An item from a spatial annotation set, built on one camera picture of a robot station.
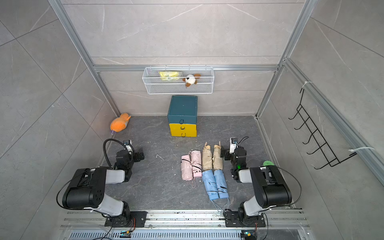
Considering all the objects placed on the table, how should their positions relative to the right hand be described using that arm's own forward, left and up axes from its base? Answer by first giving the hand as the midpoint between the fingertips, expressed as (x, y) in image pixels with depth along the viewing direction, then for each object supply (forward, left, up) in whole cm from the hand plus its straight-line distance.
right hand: (230, 145), depth 94 cm
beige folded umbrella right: (-8, +9, -4) cm, 12 cm away
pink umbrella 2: (-11, +22, -3) cm, 25 cm away
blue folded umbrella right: (-24, +8, -4) cm, 25 cm away
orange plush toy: (+19, +78, 0) cm, 80 cm away
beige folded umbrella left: (-7, +15, -3) cm, 17 cm away
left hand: (0, +62, 0) cm, 62 cm away
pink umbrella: (-13, +28, -4) cm, 31 cm away
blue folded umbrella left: (-23, +14, -3) cm, 27 cm away
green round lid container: (-12, -21, -3) cm, 24 cm away
